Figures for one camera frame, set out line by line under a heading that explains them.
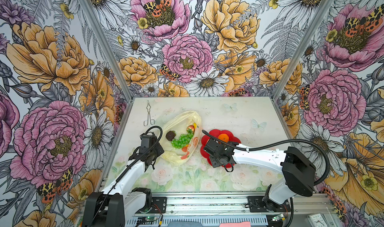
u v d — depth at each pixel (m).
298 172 0.44
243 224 0.70
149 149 0.69
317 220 0.69
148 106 1.17
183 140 0.92
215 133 0.97
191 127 1.00
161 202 0.75
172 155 0.85
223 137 0.94
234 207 0.75
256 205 0.73
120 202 0.42
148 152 0.61
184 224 0.67
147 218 0.71
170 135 0.96
